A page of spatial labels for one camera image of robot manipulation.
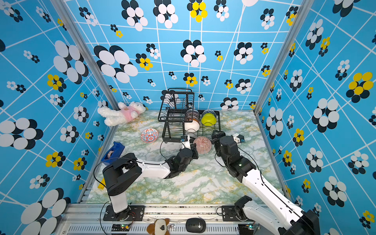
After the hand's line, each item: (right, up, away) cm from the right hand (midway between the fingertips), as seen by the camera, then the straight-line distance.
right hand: (215, 134), depth 76 cm
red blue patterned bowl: (-43, -3, +26) cm, 50 cm away
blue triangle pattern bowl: (+1, +15, +33) cm, 37 cm away
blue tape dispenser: (-61, -13, +13) cm, 64 cm away
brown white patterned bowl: (-12, +12, +33) cm, 38 cm away
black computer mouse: (-11, -43, -7) cm, 45 cm away
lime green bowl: (0, +9, +33) cm, 34 cm away
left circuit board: (-48, -46, -4) cm, 67 cm away
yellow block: (-63, -29, +5) cm, 70 cm away
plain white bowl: (-12, +3, +29) cm, 32 cm away
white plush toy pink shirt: (-62, +13, +31) cm, 71 cm away
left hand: (-8, -6, +10) cm, 15 cm away
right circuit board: (+13, -46, -5) cm, 48 cm away
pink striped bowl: (-5, -7, +13) cm, 15 cm away
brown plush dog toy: (-27, -43, -8) cm, 52 cm away
